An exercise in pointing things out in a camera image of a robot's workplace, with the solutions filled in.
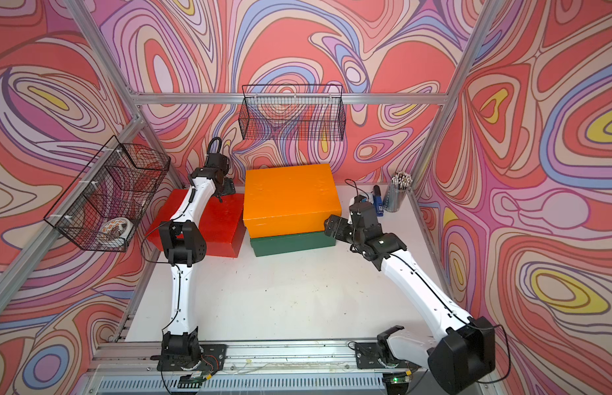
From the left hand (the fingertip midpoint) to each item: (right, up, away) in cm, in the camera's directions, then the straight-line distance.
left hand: (222, 190), depth 104 cm
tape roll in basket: (-20, -14, -30) cm, 39 cm away
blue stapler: (+68, -5, +4) cm, 68 cm away
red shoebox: (+3, -13, -9) cm, 16 cm away
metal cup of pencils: (+74, -1, -3) cm, 74 cm away
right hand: (+46, -15, -24) cm, 54 cm away
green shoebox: (+26, -21, -14) cm, 36 cm away
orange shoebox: (+30, -5, -18) cm, 35 cm away
